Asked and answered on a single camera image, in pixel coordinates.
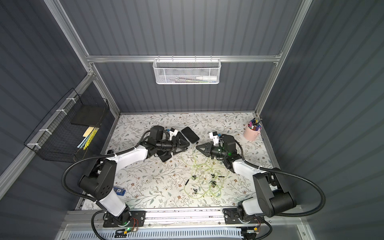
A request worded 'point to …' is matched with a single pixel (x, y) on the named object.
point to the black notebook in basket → (90, 115)
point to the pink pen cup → (252, 129)
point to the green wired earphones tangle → (207, 178)
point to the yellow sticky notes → (88, 131)
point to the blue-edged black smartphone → (181, 136)
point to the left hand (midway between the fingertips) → (189, 148)
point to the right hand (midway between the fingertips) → (198, 148)
